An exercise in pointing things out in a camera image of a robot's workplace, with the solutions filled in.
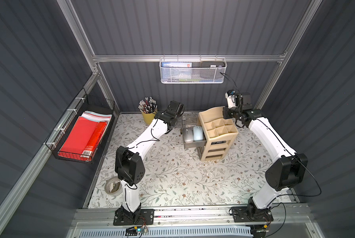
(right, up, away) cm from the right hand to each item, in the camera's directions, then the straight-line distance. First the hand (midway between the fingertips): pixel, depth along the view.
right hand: (225, 109), depth 84 cm
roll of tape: (-64, -44, -2) cm, 78 cm away
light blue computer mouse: (-16, -14, -2) cm, 21 cm away
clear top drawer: (-16, -21, +11) cm, 29 cm away
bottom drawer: (-5, -29, +7) cm, 30 cm away
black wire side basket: (-78, +1, 0) cm, 78 cm away
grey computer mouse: (-21, -15, +1) cm, 26 cm away
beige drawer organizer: (-6, -14, -10) cm, 18 cm away
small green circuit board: (-49, -61, -14) cm, 79 cm away
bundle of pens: (-48, +4, +15) cm, 50 cm away
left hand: (-28, -7, +3) cm, 29 cm away
